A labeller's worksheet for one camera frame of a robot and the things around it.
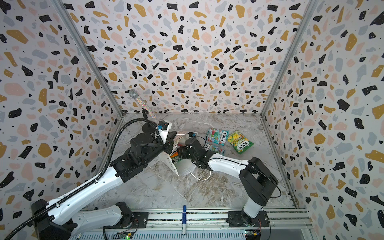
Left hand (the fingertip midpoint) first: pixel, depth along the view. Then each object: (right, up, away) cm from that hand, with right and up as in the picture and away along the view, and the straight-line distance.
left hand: (175, 130), depth 68 cm
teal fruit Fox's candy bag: (+23, -5, +36) cm, 43 cm away
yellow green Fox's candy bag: (+39, -10, +34) cm, 53 cm away
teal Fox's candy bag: (+23, -11, +35) cm, 43 cm away
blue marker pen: (+3, -45, +6) cm, 45 cm away
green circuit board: (-25, -50, +3) cm, 55 cm away
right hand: (-2, -10, +17) cm, 20 cm away
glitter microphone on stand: (-23, +12, +29) cm, 40 cm away
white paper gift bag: (+2, -20, +14) cm, 25 cm away
